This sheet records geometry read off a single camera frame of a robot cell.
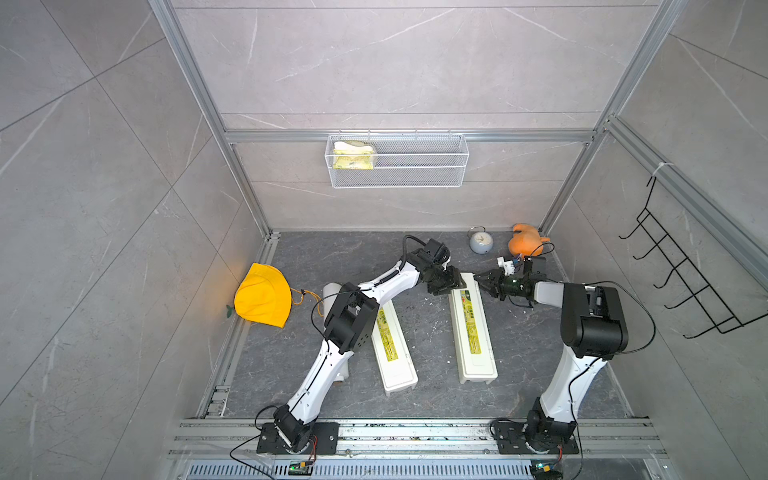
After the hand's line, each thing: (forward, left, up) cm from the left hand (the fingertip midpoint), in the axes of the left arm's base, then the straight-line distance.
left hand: (466, 287), depth 94 cm
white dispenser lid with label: (-21, +2, +1) cm, 21 cm away
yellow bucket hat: (+4, +68, -7) cm, 68 cm away
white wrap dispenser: (-24, +24, +1) cm, 34 cm away
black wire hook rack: (-25, -42, +25) cm, 55 cm away
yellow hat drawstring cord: (+4, +54, -6) cm, 55 cm away
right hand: (+4, -5, -2) cm, 6 cm away
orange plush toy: (+18, -25, +1) cm, 31 cm away
